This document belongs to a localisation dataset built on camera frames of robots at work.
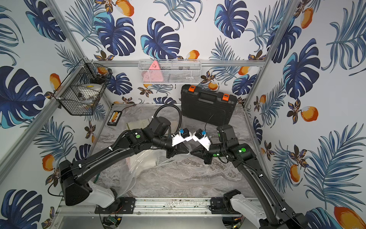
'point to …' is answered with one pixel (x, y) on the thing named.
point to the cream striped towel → (138, 124)
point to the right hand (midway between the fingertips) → (193, 149)
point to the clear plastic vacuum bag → (140, 162)
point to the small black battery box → (115, 118)
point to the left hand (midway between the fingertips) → (187, 147)
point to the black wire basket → (79, 93)
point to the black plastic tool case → (212, 108)
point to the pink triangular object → (153, 74)
